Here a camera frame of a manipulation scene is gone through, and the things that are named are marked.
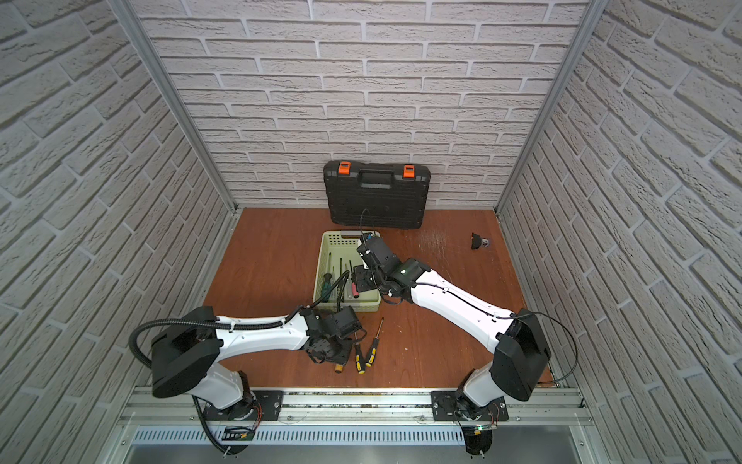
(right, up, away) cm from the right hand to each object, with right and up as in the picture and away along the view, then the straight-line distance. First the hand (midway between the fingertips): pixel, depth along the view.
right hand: (363, 274), depth 80 cm
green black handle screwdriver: (-13, -5, +15) cm, 21 cm away
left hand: (-4, -24, +1) cm, 24 cm away
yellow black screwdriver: (-1, -24, 0) cm, 24 cm away
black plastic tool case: (+3, +25, +15) cm, 29 cm away
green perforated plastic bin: (-11, -4, +17) cm, 21 cm away
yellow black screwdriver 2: (+3, -22, +3) cm, 22 cm away
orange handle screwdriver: (-7, -26, -2) cm, 27 cm away
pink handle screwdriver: (-3, -8, +12) cm, 15 cm away
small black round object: (+42, +8, +28) cm, 51 cm away
